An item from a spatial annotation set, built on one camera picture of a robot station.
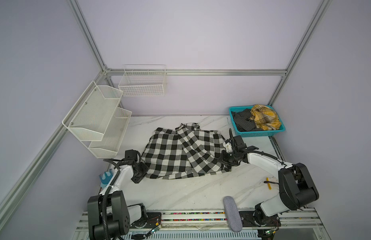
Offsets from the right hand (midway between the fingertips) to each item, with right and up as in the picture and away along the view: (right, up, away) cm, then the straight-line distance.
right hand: (216, 159), depth 89 cm
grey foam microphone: (+5, -24, -16) cm, 29 cm away
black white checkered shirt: (-18, +3, +9) cm, 20 cm away
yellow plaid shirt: (+38, +26, +15) cm, 48 cm away
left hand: (-43, -8, -3) cm, 43 cm away
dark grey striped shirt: (+22, +23, +16) cm, 36 cm away
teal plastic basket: (+29, +15, +12) cm, 35 cm away
